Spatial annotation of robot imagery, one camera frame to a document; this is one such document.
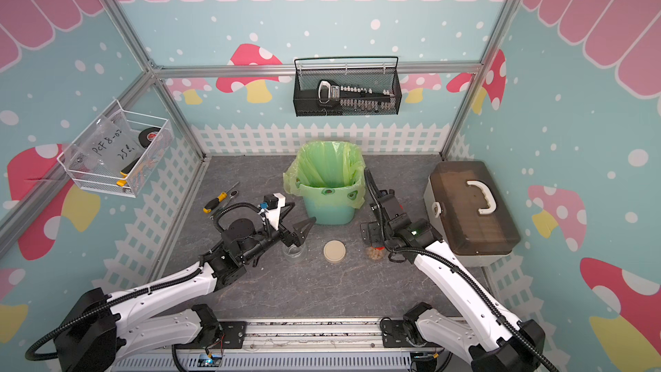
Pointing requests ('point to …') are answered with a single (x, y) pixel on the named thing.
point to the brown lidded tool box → (465, 205)
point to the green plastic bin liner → (328, 169)
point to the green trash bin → (330, 205)
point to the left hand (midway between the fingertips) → (305, 215)
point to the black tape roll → (147, 136)
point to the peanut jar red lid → (379, 248)
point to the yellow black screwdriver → (213, 203)
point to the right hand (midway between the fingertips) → (379, 228)
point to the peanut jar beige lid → (293, 253)
